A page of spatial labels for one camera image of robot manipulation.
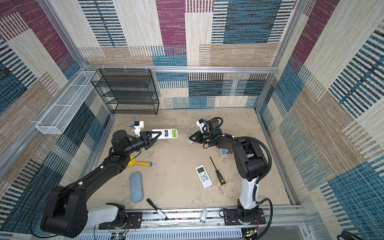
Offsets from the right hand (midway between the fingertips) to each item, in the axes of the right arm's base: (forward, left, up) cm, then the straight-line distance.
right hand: (189, 139), depth 93 cm
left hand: (-7, +14, +17) cm, 23 cm away
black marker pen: (-40, +13, -8) cm, 43 cm away
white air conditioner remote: (-20, -7, -8) cm, 23 cm away
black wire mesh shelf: (+38, +45, +8) cm, 59 cm away
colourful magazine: (-6, -21, -6) cm, 23 cm away
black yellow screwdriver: (-22, -17, -7) cm, 29 cm away
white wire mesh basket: (-4, +61, +26) cm, 66 cm away
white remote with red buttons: (-6, +11, +15) cm, 20 cm away
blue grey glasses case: (-26, +29, -6) cm, 39 cm away
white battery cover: (-1, 0, 0) cm, 1 cm away
